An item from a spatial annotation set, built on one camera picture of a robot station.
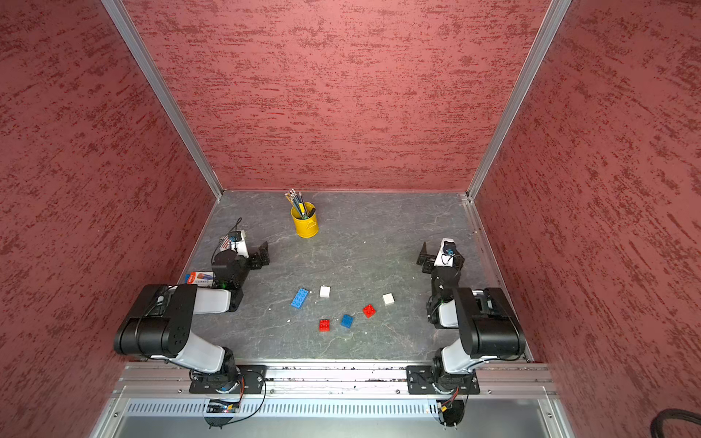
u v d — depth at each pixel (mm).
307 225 997
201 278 924
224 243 1003
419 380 733
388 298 878
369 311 852
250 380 742
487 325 455
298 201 976
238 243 806
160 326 445
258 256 851
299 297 878
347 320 834
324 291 897
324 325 830
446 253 754
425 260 826
